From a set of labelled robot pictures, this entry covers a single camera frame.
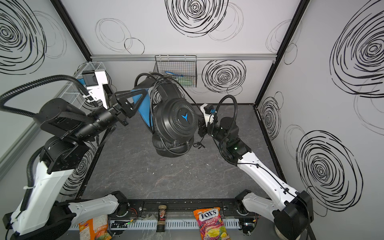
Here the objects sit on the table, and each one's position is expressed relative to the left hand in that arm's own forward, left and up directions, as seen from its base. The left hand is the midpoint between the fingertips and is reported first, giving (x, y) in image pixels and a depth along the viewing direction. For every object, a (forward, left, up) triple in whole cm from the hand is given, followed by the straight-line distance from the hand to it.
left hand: (143, 93), depth 40 cm
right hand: (+13, -12, -24) cm, 30 cm away
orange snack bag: (-28, +29, -55) cm, 69 cm away
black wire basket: (+56, -4, -28) cm, 62 cm away
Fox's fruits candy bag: (-25, -22, -56) cm, 65 cm away
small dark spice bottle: (-25, +1, -56) cm, 62 cm away
